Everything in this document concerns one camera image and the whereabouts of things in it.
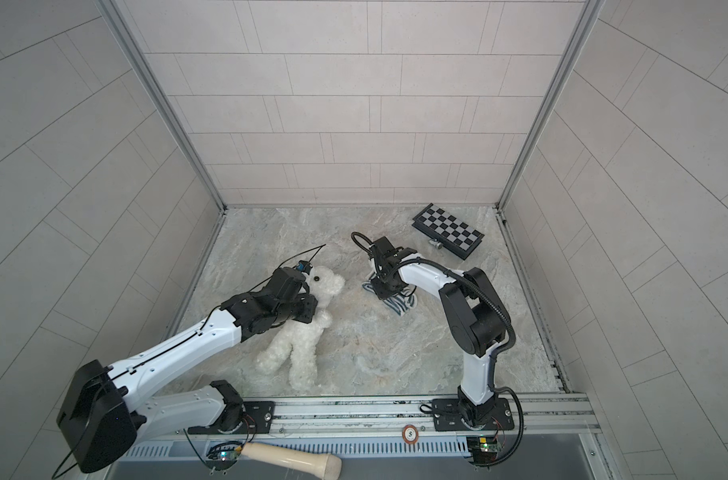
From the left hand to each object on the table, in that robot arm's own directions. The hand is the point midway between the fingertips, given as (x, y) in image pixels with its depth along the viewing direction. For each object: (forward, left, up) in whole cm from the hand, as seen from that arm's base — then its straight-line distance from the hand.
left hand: (324, 300), depth 81 cm
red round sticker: (-29, -23, -9) cm, 38 cm away
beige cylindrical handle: (-35, -1, -5) cm, 35 cm away
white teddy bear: (-12, +5, +1) cm, 13 cm away
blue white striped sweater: (+3, -21, -8) cm, 23 cm away
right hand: (+8, -16, -10) cm, 20 cm away
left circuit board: (-34, +19, -7) cm, 39 cm away
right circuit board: (-32, -39, -10) cm, 52 cm away
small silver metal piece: (+26, -35, -9) cm, 45 cm away
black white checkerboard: (+29, -42, -8) cm, 52 cm away
